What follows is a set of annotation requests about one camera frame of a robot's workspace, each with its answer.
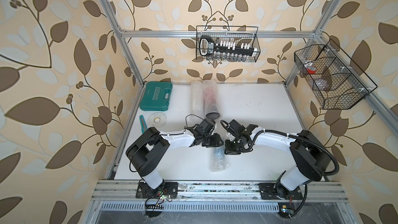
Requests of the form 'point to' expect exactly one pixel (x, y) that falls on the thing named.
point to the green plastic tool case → (156, 96)
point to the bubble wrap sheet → (219, 162)
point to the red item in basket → (310, 68)
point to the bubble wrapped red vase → (211, 97)
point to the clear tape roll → (156, 120)
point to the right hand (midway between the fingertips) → (225, 153)
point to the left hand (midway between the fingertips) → (219, 141)
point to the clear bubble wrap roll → (197, 99)
